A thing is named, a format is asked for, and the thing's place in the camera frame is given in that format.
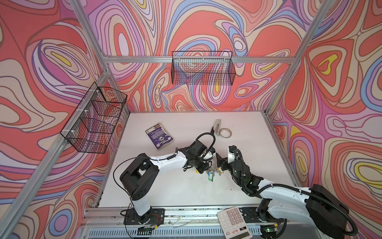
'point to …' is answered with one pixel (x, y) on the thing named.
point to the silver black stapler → (217, 127)
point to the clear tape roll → (225, 133)
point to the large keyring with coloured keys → (211, 173)
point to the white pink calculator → (233, 224)
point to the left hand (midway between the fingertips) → (210, 166)
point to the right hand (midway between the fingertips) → (224, 155)
